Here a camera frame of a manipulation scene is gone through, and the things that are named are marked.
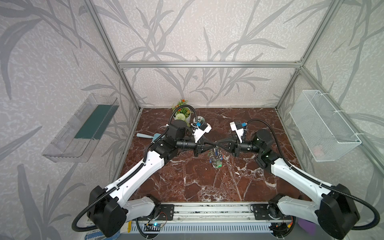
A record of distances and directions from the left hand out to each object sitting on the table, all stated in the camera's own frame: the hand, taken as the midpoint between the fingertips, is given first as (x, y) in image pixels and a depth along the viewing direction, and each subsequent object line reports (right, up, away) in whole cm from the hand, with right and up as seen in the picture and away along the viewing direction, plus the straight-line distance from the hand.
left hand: (215, 143), depth 66 cm
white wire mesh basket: (+47, +4, -3) cm, 47 cm away
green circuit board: (-30, -42, +6) cm, 52 cm away
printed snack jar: (-8, +12, +36) cm, 39 cm away
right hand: (+1, +1, +1) cm, 2 cm away
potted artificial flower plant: (-19, +16, +33) cm, 41 cm away
